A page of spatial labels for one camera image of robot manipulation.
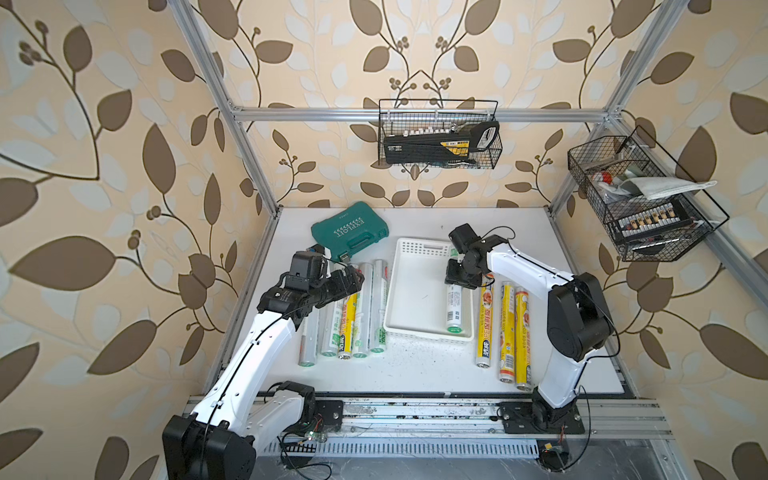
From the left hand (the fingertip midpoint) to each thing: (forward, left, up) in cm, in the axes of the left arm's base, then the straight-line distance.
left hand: (352, 281), depth 78 cm
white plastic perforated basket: (+6, -18, -20) cm, 28 cm away
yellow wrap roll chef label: (-15, -36, -16) cm, 42 cm away
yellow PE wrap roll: (-7, -44, -16) cm, 47 cm away
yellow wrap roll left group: (+1, +3, -17) cm, 17 cm away
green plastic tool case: (+30, +5, -14) cm, 34 cm away
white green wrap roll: (-3, -28, -9) cm, 29 cm away
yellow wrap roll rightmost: (-20, -45, -16) cm, 52 cm away
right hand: (+8, -29, -12) cm, 33 cm away
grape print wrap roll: (-10, +13, -15) cm, 22 cm away
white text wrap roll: (-6, +7, -16) cm, 19 cm away
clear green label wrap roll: (0, -7, -15) cm, 16 cm away
